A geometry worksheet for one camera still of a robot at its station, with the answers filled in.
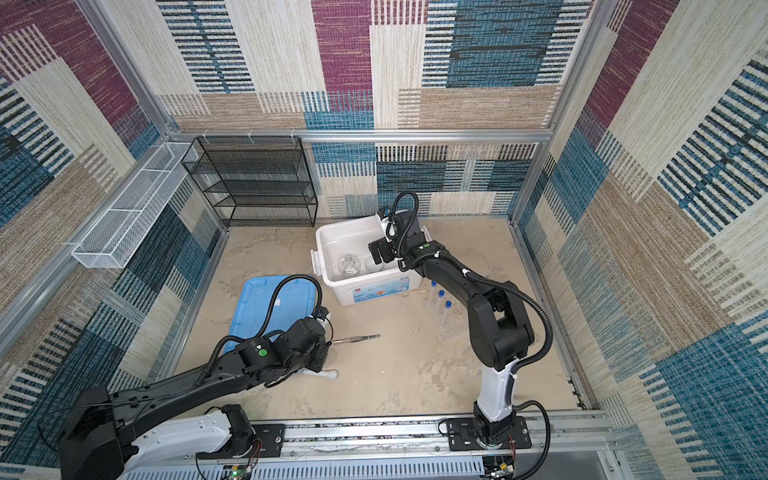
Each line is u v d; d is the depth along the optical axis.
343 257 1.00
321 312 0.71
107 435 0.40
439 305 0.86
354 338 0.91
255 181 1.10
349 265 1.00
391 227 0.81
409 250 0.71
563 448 0.73
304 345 0.62
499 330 0.49
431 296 0.90
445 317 0.86
